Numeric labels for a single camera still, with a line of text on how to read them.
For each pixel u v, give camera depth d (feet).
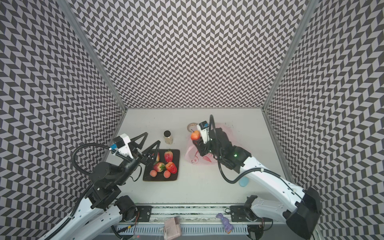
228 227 2.22
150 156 1.75
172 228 2.15
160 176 2.71
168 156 2.89
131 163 1.72
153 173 2.71
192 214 2.43
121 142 1.61
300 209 1.23
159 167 2.71
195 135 2.30
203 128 1.99
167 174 2.70
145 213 2.38
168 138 3.04
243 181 1.56
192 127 3.53
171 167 2.74
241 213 2.52
